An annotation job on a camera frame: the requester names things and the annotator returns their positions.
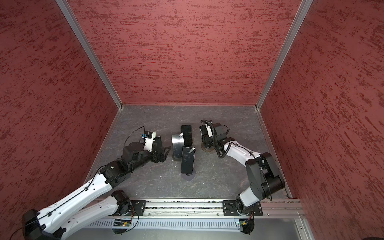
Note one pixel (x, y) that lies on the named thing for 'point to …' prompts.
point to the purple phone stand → (188, 176)
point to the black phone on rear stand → (187, 130)
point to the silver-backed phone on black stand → (178, 144)
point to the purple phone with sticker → (187, 160)
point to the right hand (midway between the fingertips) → (206, 140)
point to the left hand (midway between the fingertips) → (163, 149)
